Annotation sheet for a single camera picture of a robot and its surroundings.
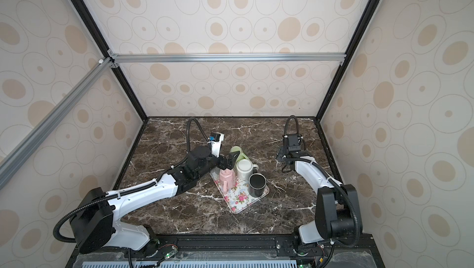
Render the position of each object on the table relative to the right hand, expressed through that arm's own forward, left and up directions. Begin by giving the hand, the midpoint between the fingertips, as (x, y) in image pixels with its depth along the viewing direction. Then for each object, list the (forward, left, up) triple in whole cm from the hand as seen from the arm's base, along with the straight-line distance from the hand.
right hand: (288, 153), depth 91 cm
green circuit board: (-41, +51, -7) cm, 65 cm away
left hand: (-6, +26, +15) cm, 30 cm away
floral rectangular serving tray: (-19, +25, -10) cm, 32 cm away
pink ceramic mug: (-13, +30, 0) cm, 33 cm away
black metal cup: (-13, +16, -5) cm, 22 cm away
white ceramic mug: (-7, +22, -1) cm, 23 cm away
